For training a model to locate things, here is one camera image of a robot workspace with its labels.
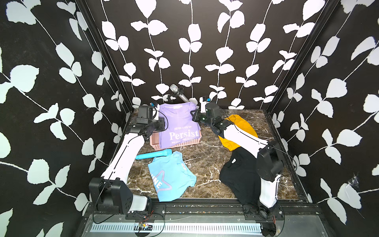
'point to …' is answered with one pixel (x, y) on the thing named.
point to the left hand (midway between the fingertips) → (163, 118)
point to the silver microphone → (174, 88)
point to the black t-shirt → (240, 175)
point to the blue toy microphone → (161, 153)
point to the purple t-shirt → (179, 127)
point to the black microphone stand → (170, 101)
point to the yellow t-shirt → (241, 124)
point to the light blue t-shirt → (170, 177)
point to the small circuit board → (147, 227)
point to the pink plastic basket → (155, 140)
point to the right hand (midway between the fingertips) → (188, 109)
